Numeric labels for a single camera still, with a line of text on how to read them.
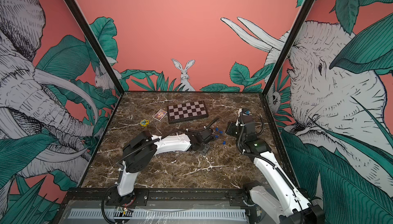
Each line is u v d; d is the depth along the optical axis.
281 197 0.43
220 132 1.00
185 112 1.05
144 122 1.01
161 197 0.75
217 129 1.01
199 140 0.71
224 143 0.93
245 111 0.68
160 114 1.05
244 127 0.56
